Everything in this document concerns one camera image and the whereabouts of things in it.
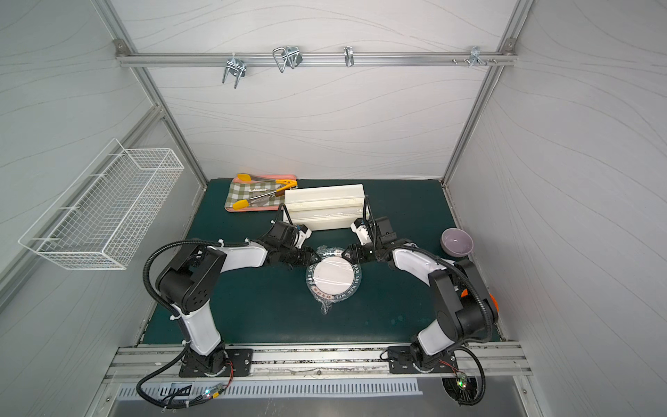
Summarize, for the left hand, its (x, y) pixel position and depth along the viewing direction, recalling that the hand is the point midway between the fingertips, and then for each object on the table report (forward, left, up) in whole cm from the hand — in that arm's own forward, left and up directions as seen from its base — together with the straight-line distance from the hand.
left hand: (317, 260), depth 93 cm
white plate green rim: (-6, -6, -2) cm, 9 cm away
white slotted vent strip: (-38, 0, -2) cm, 38 cm away
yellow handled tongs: (+37, +17, +1) cm, 41 cm away
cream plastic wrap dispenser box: (+20, -2, +6) cm, 21 cm away
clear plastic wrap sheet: (-16, -4, -1) cm, 16 cm away
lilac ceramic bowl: (+9, -53, 0) cm, 53 cm away
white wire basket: (-6, +53, +29) cm, 61 cm away
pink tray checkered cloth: (+31, +29, +1) cm, 42 cm away
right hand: (+2, -12, +4) cm, 13 cm away
